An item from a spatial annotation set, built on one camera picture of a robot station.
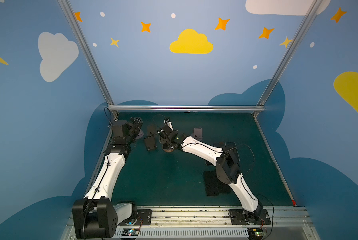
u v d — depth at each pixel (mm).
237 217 745
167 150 984
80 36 780
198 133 1034
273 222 700
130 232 707
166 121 805
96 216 391
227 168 547
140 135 748
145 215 762
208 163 604
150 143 977
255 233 713
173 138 698
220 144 1017
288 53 861
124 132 619
